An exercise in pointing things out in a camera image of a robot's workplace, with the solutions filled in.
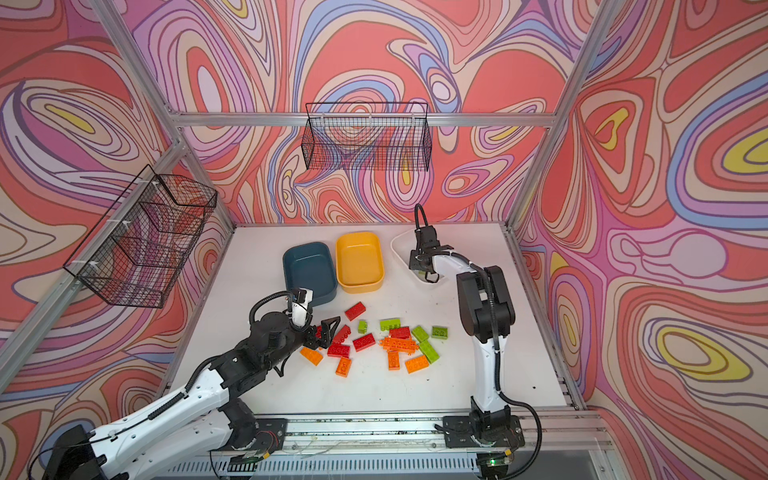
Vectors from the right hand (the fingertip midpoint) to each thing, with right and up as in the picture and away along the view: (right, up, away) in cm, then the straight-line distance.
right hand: (424, 266), depth 105 cm
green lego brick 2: (+3, -20, -15) cm, 25 cm away
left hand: (-28, -11, -28) cm, 41 cm away
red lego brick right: (-9, -20, -15) cm, 26 cm away
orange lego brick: (-34, -25, -21) cm, 47 cm away
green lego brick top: (-13, -17, -14) cm, 26 cm away
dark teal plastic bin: (-41, 0, 0) cm, 41 cm away
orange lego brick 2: (-12, -27, -20) cm, 35 cm away
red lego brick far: (-24, -14, -12) cm, 30 cm away
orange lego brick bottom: (-26, -28, -21) cm, 44 cm away
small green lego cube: (-21, -18, -14) cm, 31 cm away
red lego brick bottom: (-28, -24, -19) cm, 41 cm away
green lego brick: (-3, -20, -16) cm, 26 cm away
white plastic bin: (-8, +8, +3) cm, 12 cm away
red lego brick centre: (-20, -22, -17) cm, 34 cm away
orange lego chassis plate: (-10, -22, -19) cm, 30 cm away
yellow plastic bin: (-24, +1, +2) cm, 24 cm away
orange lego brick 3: (-5, -27, -21) cm, 35 cm away
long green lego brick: (-1, -24, -19) cm, 31 cm away
